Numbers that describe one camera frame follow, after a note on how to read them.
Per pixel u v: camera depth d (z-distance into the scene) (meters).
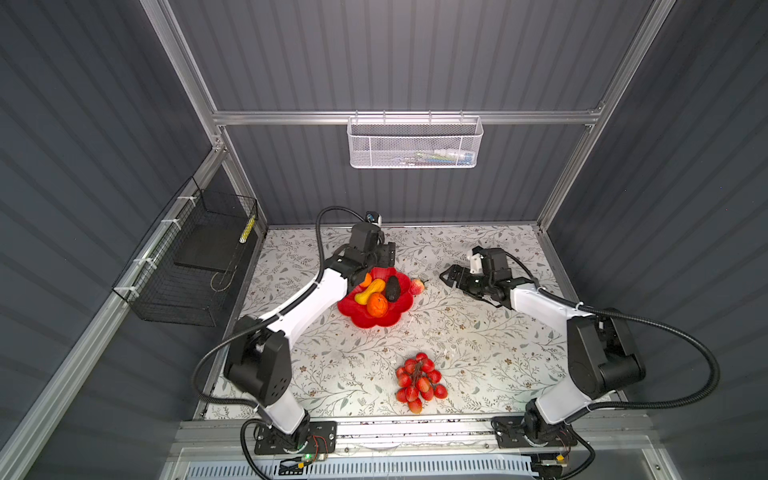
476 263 0.84
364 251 0.64
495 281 0.72
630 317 0.46
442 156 0.92
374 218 0.75
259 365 0.44
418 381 0.77
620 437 0.74
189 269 0.74
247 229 0.81
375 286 0.99
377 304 0.91
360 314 0.94
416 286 0.99
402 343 0.89
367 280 0.99
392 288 0.96
